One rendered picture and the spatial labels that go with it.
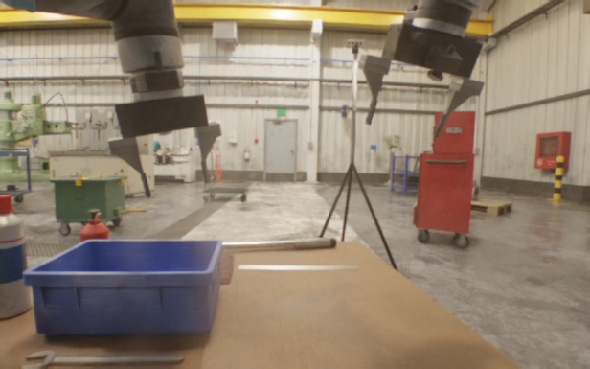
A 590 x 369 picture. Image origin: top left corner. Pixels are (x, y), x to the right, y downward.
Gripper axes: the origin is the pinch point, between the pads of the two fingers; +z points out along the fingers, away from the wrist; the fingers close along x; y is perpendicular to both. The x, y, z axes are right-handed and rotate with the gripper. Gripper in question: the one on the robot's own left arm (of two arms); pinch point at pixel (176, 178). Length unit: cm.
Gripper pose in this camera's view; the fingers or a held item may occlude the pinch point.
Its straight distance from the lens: 52.2
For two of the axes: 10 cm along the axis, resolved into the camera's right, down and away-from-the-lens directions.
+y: -5.0, -2.5, 8.3
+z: 0.8, 9.4, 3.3
